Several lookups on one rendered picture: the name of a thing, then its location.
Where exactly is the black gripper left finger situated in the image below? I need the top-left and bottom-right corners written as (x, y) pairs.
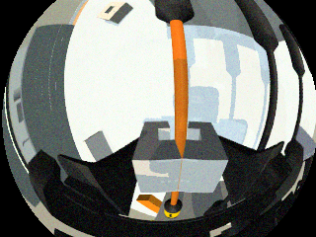
top-left (56, 138), bottom-right (138, 216)

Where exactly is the orange rectangular block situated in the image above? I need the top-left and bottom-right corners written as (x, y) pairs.
top-left (137, 194), bottom-right (162, 213)

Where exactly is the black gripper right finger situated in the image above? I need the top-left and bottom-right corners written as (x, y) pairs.
top-left (218, 135), bottom-right (284, 205)

